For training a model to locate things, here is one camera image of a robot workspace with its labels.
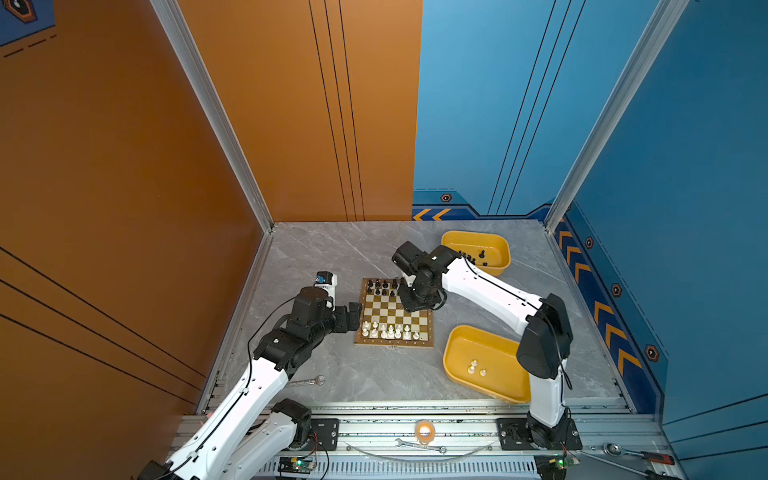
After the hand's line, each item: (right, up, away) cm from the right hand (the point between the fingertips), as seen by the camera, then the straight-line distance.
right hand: (407, 307), depth 83 cm
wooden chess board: (-7, -5, +9) cm, 13 cm away
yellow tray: (+32, +16, +28) cm, 45 cm away
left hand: (-16, +2, -4) cm, 17 cm away
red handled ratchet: (+48, -31, -13) cm, 59 cm away
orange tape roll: (+4, -30, -7) cm, 32 cm away
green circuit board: (-27, -36, -12) cm, 46 cm away
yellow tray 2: (+23, -16, +2) cm, 28 cm away
